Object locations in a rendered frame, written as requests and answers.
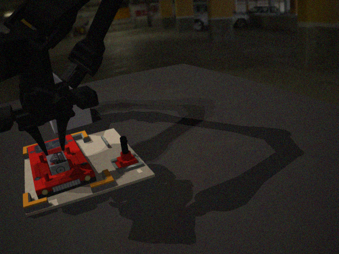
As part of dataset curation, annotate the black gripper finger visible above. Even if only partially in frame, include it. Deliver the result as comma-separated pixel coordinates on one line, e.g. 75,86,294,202
56,111,75,151
19,124,48,156

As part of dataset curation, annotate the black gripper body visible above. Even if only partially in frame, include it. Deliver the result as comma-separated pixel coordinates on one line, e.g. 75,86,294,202
0,64,99,133

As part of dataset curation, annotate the red toy car body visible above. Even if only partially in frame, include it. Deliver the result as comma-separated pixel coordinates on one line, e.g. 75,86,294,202
28,134,96,199

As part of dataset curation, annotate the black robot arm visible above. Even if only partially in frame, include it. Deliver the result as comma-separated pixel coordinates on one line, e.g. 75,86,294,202
0,0,123,126

